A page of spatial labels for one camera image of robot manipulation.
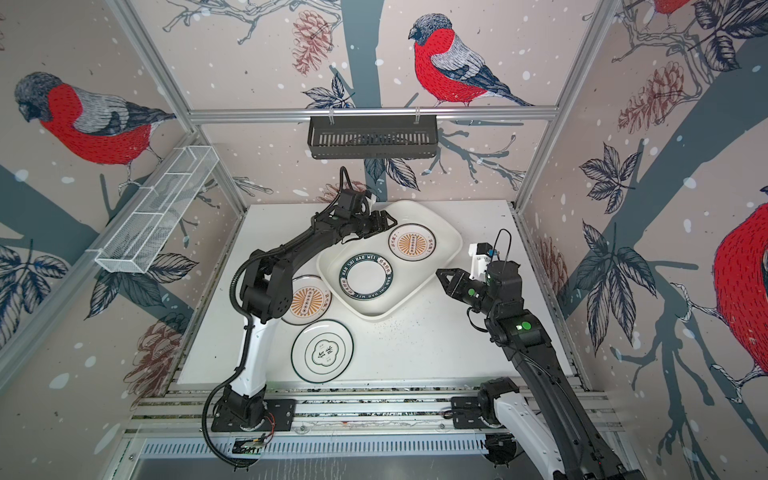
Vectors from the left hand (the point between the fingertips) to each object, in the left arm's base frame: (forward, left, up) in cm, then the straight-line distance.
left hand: (392, 223), depth 95 cm
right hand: (-25, -10, +8) cm, 28 cm away
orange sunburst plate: (-20, +26, -15) cm, 36 cm away
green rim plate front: (-11, +9, -15) cm, 21 cm away
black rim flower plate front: (-35, +21, -16) cm, 44 cm away
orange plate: (+4, -8, -16) cm, 18 cm away
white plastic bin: (-11, -6, -16) cm, 20 cm away
